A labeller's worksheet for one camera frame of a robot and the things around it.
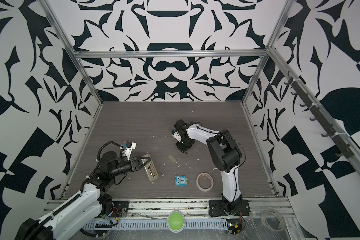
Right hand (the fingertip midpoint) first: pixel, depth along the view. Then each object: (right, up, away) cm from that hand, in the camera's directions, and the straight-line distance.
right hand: (184, 147), depth 95 cm
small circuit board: (+23, -32, -24) cm, 46 cm away
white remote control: (-17, -4, -20) cm, 27 cm away
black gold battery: (-17, -8, -20) cm, 27 cm away
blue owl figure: (-2, -15, -14) cm, 21 cm away
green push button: (-4, -29, -25) cm, 39 cm away
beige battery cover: (-8, -5, -4) cm, 10 cm away
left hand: (-17, -1, -20) cm, 26 cm away
